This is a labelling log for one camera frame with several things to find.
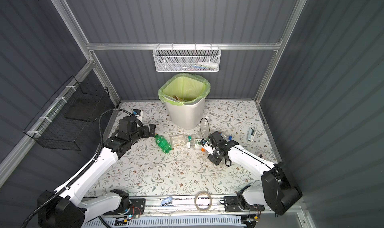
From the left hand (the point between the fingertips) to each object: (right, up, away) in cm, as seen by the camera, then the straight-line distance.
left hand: (146, 125), depth 81 cm
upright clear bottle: (+34, -3, +25) cm, 42 cm away
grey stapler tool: (+65, -6, +18) cm, 68 cm away
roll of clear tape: (+27, -38, -7) cm, 47 cm away
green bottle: (+7, -12, +11) cm, 18 cm away
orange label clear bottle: (+31, -13, -2) cm, 33 cm away
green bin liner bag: (+18, +24, +22) cm, 37 cm away
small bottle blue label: (+49, -9, +15) cm, 52 cm away
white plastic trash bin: (+21, +4, +9) cm, 24 cm away
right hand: (+39, -18, +6) cm, 44 cm away
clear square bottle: (+16, -12, +15) cm, 25 cm away
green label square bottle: (+25, -12, +12) cm, 30 cm away
